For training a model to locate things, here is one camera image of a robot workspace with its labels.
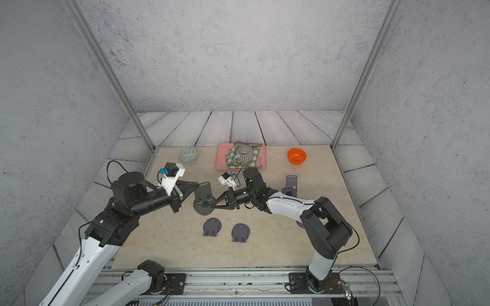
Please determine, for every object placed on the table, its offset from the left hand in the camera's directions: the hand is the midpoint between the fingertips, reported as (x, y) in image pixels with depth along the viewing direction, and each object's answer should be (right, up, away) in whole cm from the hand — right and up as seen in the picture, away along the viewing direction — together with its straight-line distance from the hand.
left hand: (198, 185), depth 62 cm
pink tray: (-1, +8, +52) cm, 53 cm away
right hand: (+3, -10, +9) cm, 14 cm away
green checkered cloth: (+7, +6, +48) cm, 49 cm away
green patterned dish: (-20, +11, +52) cm, 57 cm away
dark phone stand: (+1, -5, +4) cm, 7 cm away
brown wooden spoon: (+18, +18, +60) cm, 65 cm away
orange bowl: (+44, +11, +50) cm, 67 cm away
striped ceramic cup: (+14, +12, +45) cm, 49 cm away
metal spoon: (+22, +5, +50) cm, 55 cm away
